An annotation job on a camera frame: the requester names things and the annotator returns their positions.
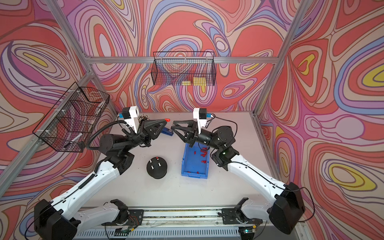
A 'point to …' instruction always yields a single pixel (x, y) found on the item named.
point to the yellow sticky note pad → (199, 81)
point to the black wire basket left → (68, 125)
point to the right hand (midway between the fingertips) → (172, 129)
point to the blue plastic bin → (195, 160)
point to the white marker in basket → (74, 139)
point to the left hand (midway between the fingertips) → (167, 126)
